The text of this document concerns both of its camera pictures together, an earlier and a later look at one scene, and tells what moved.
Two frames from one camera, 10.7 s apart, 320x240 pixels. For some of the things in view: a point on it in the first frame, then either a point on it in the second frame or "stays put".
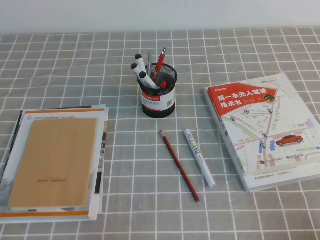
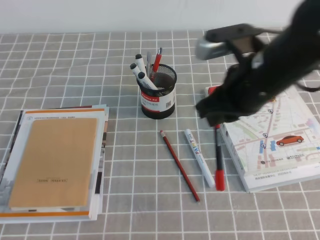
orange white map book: x=272 y=130 stays put
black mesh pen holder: x=160 y=103 stays put
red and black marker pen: x=164 y=84 -> x=220 y=172
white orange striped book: x=54 y=172 stays put
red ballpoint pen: x=161 y=60 -> x=156 y=63
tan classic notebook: x=56 y=168 stays put
